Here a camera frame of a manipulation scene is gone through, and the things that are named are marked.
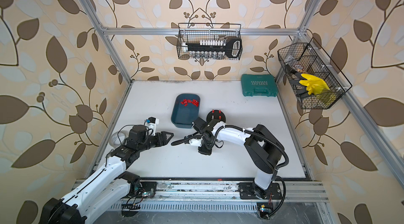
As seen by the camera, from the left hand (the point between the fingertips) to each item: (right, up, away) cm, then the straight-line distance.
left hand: (167, 133), depth 81 cm
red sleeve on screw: (+28, +8, +6) cm, 29 cm away
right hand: (+18, -10, +5) cm, 21 cm away
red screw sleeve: (+24, +11, +9) cm, 28 cm away
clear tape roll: (-32, -5, +10) cm, 34 cm away
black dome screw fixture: (+26, +9, +6) cm, 28 cm away
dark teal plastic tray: (+6, +11, +21) cm, 25 cm away
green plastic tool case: (+56, +28, +31) cm, 70 cm away
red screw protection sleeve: (+28, +11, +10) cm, 32 cm away
